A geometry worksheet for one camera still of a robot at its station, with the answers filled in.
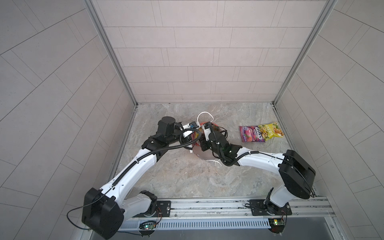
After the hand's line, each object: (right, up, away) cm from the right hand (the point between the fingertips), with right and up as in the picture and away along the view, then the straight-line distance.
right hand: (198, 137), depth 83 cm
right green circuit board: (+37, -38, -13) cm, 54 cm away
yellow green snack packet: (+46, +2, +13) cm, 48 cm away
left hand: (-1, +7, -8) cm, 11 cm away
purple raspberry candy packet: (+35, 0, +14) cm, 37 cm away
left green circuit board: (-22, -36, -18) cm, 45 cm away
